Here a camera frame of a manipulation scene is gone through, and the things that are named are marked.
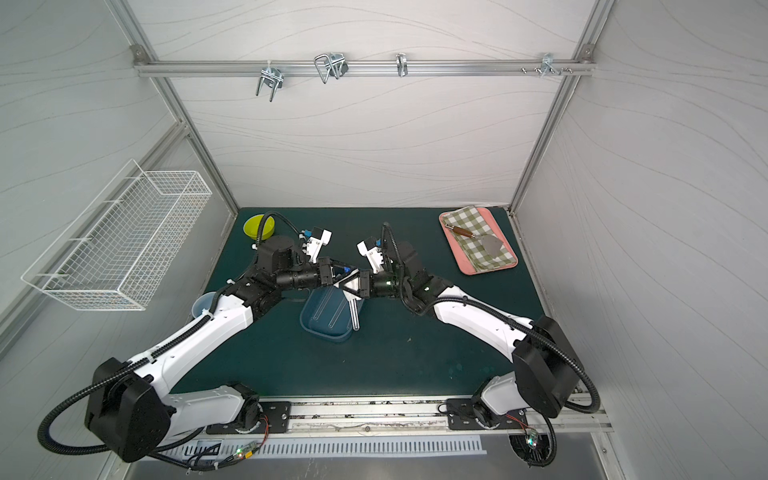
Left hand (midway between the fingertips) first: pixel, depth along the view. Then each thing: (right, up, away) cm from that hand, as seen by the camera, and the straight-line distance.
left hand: (355, 272), depth 72 cm
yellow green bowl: (-44, +12, +39) cm, 60 cm away
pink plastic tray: (+48, +18, +48) cm, 69 cm away
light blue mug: (-47, -11, +15) cm, 51 cm away
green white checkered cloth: (+41, +15, +44) cm, 62 cm away
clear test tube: (0, -9, -1) cm, 9 cm away
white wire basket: (-55, +6, -3) cm, 55 cm away
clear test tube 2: (-8, -15, +19) cm, 25 cm away
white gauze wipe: (0, -3, -1) cm, 3 cm away
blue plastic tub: (-11, -16, +20) cm, 27 cm away
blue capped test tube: (-13, -13, +21) cm, 28 cm away
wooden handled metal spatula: (+46, +6, +37) cm, 59 cm away
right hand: (-4, -3, +1) cm, 5 cm away
